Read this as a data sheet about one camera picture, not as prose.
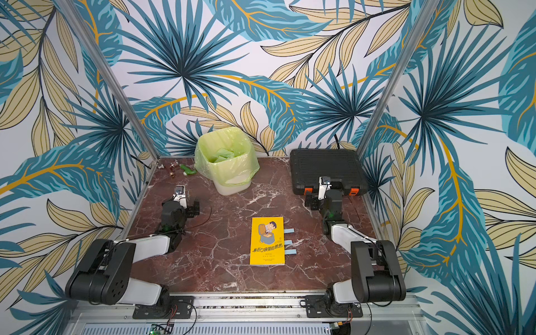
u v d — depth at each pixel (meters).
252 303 0.75
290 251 0.86
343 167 1.09
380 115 0.99
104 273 0.44
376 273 0.44
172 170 1.13
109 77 0.84
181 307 0.73
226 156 1.03
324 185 0.78
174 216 0.69
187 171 1.10
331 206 0.68
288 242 0.88
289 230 0.91
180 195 0.78
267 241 0.89
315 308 0.73
